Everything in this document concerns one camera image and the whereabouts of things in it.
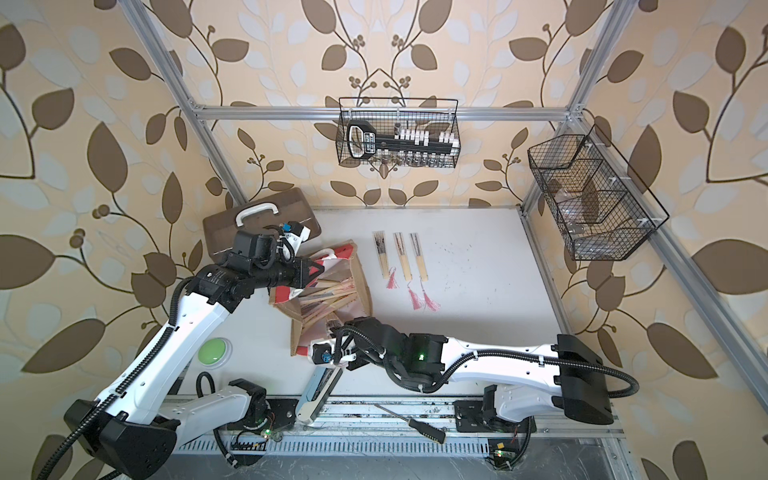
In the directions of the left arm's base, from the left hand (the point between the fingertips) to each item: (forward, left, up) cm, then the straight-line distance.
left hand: (318, 265), depth 72 cm
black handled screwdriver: (-31, -28, -24) cm, 49 cm away
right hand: (-12, -5, -6) cm, 15 cm away
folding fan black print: (+26, -14, -26) cm, 39 cm away
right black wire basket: (+12, -70, +9) cm, 72 cm away
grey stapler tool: (-23, +1, -24) cm, 33 cm away
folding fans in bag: (+3, +2, -21) cm, 22 cm away
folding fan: (+16, -28, -27) cm, 42 cm away
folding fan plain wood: (+17, -23, -28) cm, 40 cm away
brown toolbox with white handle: (+25, +18, -6) cm, 32 cm away
